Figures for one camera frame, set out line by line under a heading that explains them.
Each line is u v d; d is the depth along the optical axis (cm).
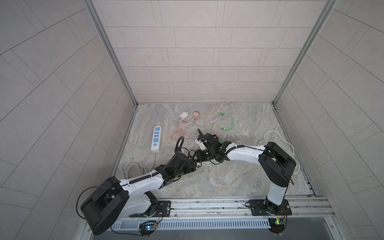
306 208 72
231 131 102
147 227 64
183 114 108
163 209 71
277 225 68
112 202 41
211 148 68
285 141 92
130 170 83
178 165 63
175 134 99
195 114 108
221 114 110
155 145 91
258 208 71
